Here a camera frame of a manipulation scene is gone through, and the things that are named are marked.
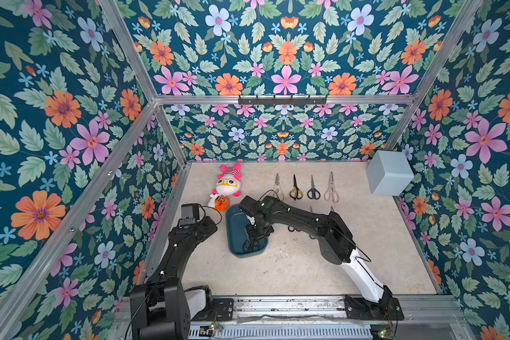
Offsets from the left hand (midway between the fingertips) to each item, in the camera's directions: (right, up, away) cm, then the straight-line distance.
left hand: (215, 223), depth 88 cm
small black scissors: (+45, +11, +19) cm, 50 cm away
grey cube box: (+77, +22, +6) cm, 81 cm away
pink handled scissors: (+55, +11, +20) cm, 60 cm away
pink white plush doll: (+2, +16, +14) cm, 21 cm away
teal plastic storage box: (+8, -1, +8) cm, 11 cm away
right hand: (+16, -6, +1) cm, 18 cm away
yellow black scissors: (+36, +12, +17) cm, 42 cm away
